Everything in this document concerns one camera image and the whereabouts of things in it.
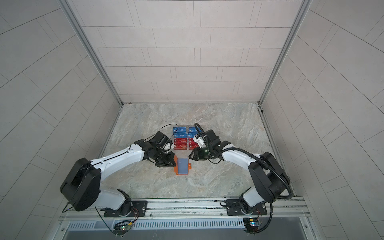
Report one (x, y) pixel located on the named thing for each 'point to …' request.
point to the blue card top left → (179, 129)
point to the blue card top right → (192, 129)
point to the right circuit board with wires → (252, 224)
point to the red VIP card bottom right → (192, 145)
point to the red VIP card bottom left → (180, 146)
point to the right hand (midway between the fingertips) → (191, 158)
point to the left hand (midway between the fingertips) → (179, 163)
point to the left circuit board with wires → (122, 227)
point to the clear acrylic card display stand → (187, 131)
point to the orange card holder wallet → (176, 167)
